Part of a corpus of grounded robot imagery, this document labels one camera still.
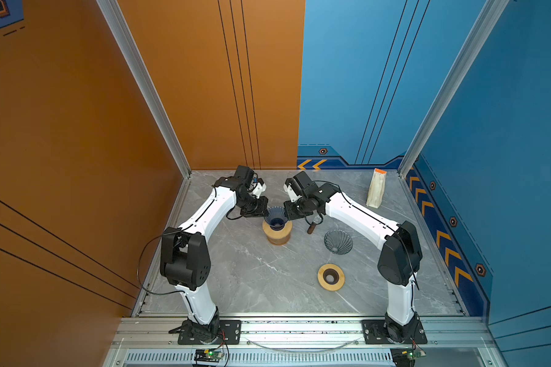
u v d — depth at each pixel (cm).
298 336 74
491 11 70
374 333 72
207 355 71
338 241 91
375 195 102
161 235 47
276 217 88
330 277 85
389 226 50
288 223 88
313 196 62
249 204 74
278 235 87
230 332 74
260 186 83
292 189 71
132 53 78
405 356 71
